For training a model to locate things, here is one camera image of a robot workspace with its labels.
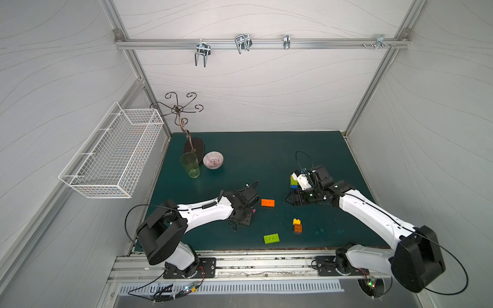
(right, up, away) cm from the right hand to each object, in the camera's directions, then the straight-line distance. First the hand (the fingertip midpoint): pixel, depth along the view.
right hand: (292, 197), depth 82 cm
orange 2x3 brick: (-10, -5, +8) cm, 14 cm away
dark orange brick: (+2, -13, 0) cm, 14 cm away
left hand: (-20, -11, +2) cm, 23 cm away
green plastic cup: (-49, +15, +12) cm, 52 cm away
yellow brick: (+3, -12, +3) cm, 13 cm away
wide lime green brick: (-9, -17, -2) cm, 20 cm away
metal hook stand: (-52, +24, +24) cm, 62 cm away
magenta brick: (-17, -8, +6) cm, 20 cm away
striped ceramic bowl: (-40, +15, +24) cm, 49 cm away
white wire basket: (-70, +16, -14) cm, 73 cm away
